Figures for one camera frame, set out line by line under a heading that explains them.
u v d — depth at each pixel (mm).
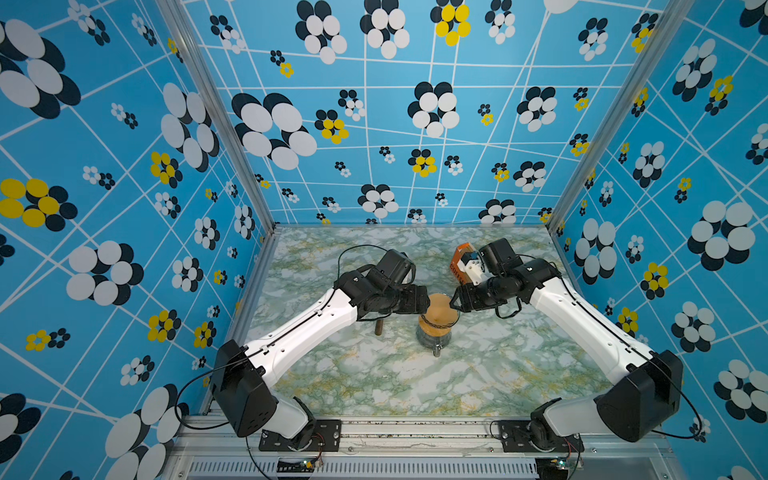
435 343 817
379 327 872
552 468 703
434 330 806
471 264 725
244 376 416
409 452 724
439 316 821
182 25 705
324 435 737
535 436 658
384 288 569
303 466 704
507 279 561
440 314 819
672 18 683
